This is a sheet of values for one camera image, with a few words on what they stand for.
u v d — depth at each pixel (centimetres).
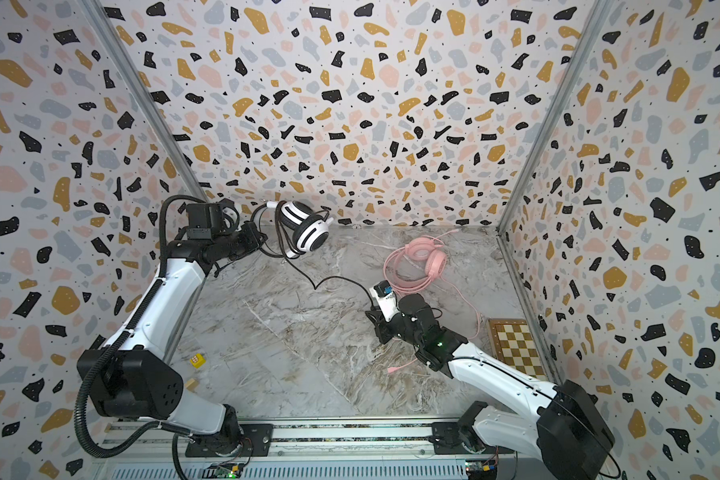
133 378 42
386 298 68
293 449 73
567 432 40
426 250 108
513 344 88
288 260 77
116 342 42
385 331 70
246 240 72
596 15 72
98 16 69
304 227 71
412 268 110
